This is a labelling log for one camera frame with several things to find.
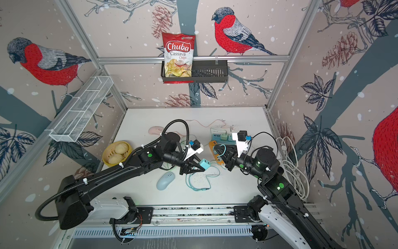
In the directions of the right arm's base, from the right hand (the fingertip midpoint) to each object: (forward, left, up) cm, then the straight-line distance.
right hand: (216, 146), depth 61 cm
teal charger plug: (-4, +5, -7) cm, 10 cm away
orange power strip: (+9, -3, -31) cm, 33 cm away
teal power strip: (+25, -2, -31) cm, 40 cm away
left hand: (-4, +5, -10) cm, 11 cm away
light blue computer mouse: (-4, +27, -32) cm, 42 cm away
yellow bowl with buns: (+11, +60, -30) cm, 68 cm away
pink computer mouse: (+29, +40, -30) cm, 58 cm away
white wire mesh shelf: (+20, +70, -2) cm, 72 cm away
